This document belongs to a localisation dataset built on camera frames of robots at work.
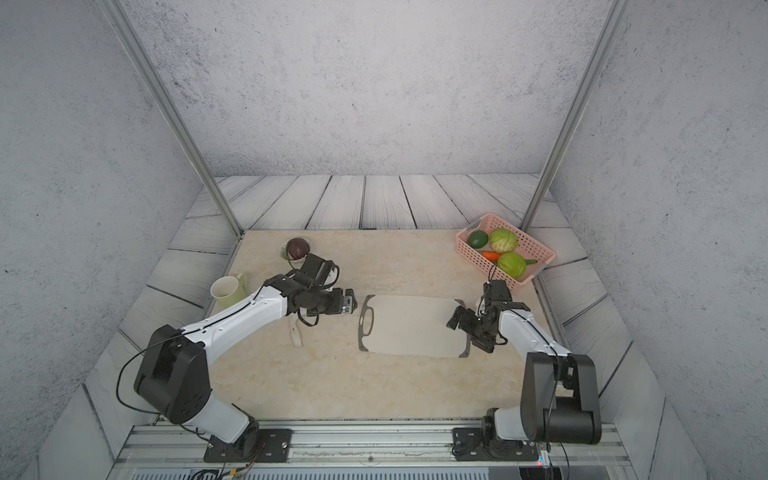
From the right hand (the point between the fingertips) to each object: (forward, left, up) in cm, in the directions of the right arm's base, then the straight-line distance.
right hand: (462, 329), depth 88 cm
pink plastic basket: (+31, -30, -2) cm, 43 cm away
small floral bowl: (+31, +60, +1) cm, 68 cm away
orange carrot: (+27, -14, +1) cm, 30 cm away
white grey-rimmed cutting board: (+3, +15, -4) cm, 16 cm away
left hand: (+4, +33, +7) cm, 34 cm away
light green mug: (+11, +72, +4) cm, 73 cm away
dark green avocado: (+37, -11, 0) cm, 38 cm away
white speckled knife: (0, +50, -2) cm, 50 cm away
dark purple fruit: (+30, +55, +3) cm, 62 cm away
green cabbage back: (+34, -19, +2) cm, 38 cm away
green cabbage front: (+21, -18, +3) cm, 28 cm away
